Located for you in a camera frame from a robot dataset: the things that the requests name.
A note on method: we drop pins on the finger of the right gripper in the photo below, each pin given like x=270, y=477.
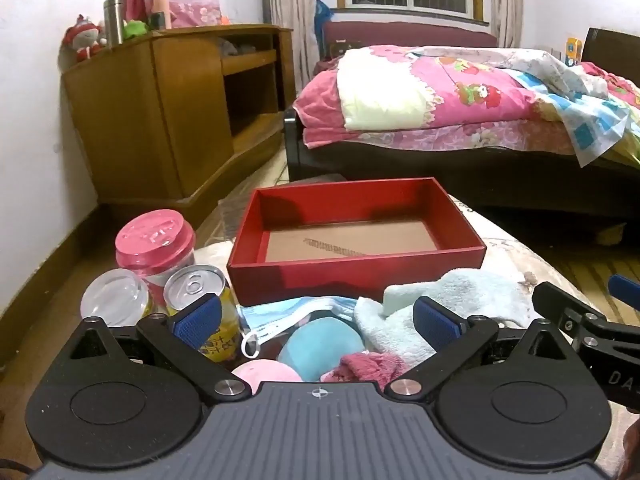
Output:
x=571, y=316
x=625, y=289

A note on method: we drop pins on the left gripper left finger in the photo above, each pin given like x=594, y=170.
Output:
x=178, y=339

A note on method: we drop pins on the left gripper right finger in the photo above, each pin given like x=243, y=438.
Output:
x=457, y=342

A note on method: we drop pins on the light blue towel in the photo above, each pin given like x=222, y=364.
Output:
x=387, y=326

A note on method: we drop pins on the dark pink knit cloth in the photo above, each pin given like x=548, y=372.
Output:
x=380, y=368

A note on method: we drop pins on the pink pig plush toy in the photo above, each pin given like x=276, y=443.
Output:
x=313, y=350

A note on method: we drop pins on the yellow drink can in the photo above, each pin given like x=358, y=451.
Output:
x=200, y=300

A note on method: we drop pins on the clear lid glass jar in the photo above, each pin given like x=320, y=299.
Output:
x=117, y=296

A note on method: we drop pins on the blue face mask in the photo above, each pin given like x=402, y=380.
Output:
x=262, y=323

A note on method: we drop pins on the pink lid plastic jar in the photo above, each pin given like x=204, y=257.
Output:
x=155, y=245

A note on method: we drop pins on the red cardboard box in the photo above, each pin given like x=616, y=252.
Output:
x=348, y=239

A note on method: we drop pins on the wooden cabinet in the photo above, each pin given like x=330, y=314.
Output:
x=176, y=119

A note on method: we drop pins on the bed with pink quilt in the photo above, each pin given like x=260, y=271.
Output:
x=546, y=149

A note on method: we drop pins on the red santa plush doll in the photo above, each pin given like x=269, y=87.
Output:
x=84, y=38

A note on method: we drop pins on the green plush toy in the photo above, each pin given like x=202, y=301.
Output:
x=134, y=29

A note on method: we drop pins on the orange pink cup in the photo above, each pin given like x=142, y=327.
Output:
x=160, y=17

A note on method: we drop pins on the steel thermos bottle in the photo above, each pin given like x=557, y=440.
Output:
x=113, y=22

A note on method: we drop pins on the beige curtain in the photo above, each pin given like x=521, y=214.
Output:
x=298, y=17

